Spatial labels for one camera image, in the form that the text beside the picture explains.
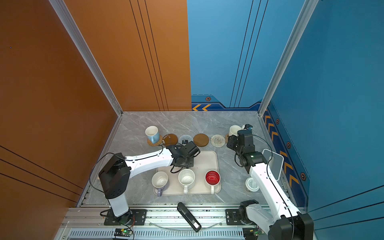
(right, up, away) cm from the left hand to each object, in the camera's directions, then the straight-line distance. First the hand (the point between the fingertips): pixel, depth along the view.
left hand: (191, 161), depth 87 cm
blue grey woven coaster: (-5, +13, +18) cm, 23 cm away
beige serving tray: (+8, -1, +3) cm, 9 cm away
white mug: (+29, +18, +13) cm, 36 cm away
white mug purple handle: (-18, -10, -3) cm, 21 cm away
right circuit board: (+30, -30, -17) cm, 46 cm away
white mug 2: (-2, -10, -2) cm, 10 cm away
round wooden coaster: (+6, +11, +16) cm, 21 cm away
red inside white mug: (+12, -9, -3) cm, 16 cm away
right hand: (+22, +14, -6) cm, 27 cm away
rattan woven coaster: (-24, +8, +13) cm, 29 cm away
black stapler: (+1, -23, -17) cm, 29 cm away
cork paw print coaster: (+25, +13, +18) cm, 33 cm away
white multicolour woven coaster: (+18, +11, +15) cm, 26 cm away
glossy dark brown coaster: (-15, +11, +16) cm, 25 cm away
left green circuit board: (-31, -30, -16) cm, 46 cm away
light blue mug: (-24, +15, +7) cm, 30 cm away
